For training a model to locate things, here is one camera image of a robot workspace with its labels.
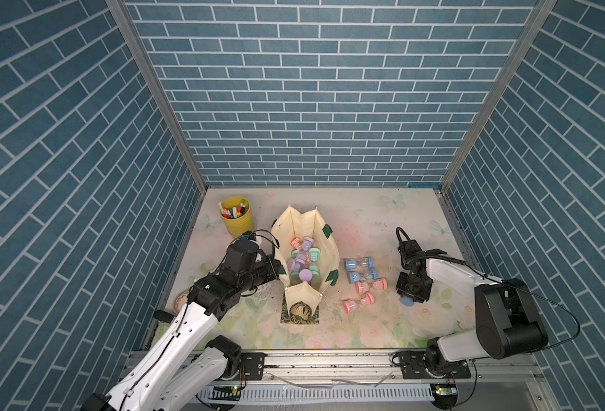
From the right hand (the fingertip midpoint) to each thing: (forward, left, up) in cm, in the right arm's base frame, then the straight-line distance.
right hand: (406, 295), depth 89 cm
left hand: (-2, +40, +21) cm, 45 cm away
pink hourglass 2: (0, +16, +4) cm, 17 cm away
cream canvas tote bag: (+7, +36, +6) cm, 37 cm away
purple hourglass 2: (+4, +39, +9) cm, 41 cm away
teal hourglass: (+4, +33, +7) cm, 34 cm away
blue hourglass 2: (+6, +12, +3) cm, 14 cm away
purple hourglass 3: (0, +35, +10) cm, 37 cm away
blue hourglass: (+8, +19, +4) cm, 22 cm away
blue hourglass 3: (-4, +2, +5) cm, 6 cm away
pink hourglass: (+14, +40, +7) cm, 43 cm away
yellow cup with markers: (+20, +63, +16) cm, 68 cm away
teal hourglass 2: (+11, +41, +5) cm, 42 cm away
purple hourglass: (+13, +36, +9) cm, 39 cm away
